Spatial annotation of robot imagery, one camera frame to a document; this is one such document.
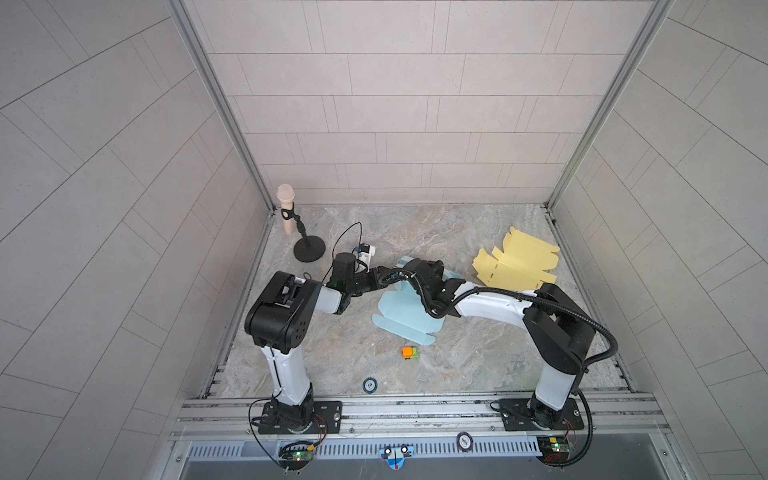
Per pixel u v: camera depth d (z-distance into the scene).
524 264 1.00
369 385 0.76
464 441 0.68
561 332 0.46
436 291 0.66
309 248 1.03
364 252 0.86
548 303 0.48
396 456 0.65
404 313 0.88
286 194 0.84
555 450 0.67
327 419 0.71
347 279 0.75
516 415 0.70
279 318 0.49
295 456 0.65
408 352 0.79
